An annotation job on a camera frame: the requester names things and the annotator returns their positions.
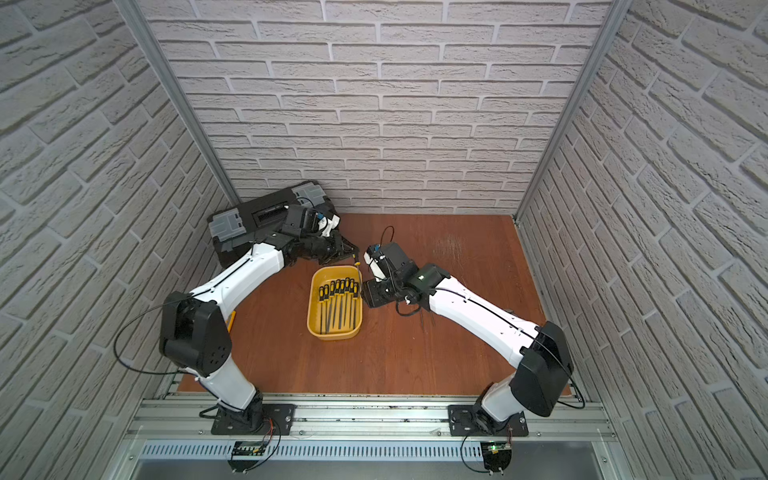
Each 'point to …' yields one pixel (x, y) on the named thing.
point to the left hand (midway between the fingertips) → (362, 246)
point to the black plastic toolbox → (237, 229)
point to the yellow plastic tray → (335, 306)
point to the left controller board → (245, 454)
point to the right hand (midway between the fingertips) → (373, 291)
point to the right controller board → (497, 455)
